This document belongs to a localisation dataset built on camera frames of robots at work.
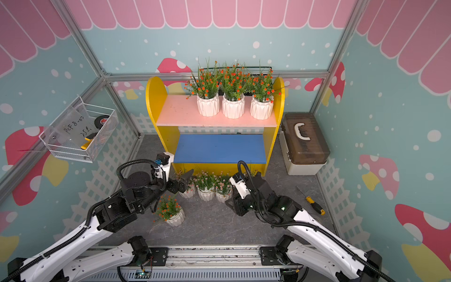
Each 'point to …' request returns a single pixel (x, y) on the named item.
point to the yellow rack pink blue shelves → (216, 144)
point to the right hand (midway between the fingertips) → (229, 200)
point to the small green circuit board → (142, 275)
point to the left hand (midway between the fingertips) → (182, 168)
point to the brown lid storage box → (304, 147)
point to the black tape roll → (100, 120)
